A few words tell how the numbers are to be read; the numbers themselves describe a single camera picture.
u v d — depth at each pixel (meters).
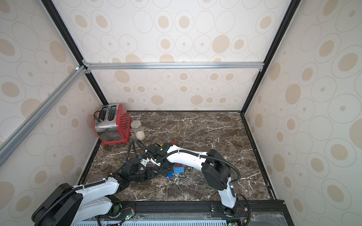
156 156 0.60
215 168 0.47
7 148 0.51
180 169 0.87
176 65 0.92
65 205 0.42
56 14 0.70
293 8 0.69
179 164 0.89
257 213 0.74
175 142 1.00
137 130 1.02
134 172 0.70
